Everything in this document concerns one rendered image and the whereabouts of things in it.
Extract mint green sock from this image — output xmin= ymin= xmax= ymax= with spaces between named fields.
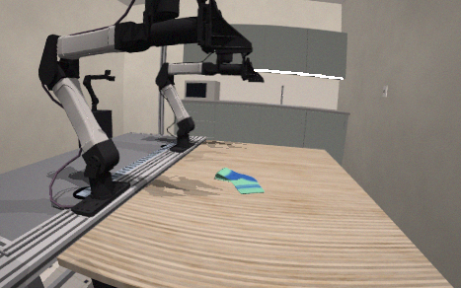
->
xmin=215 ymin=168 xmax=264 ymax=194

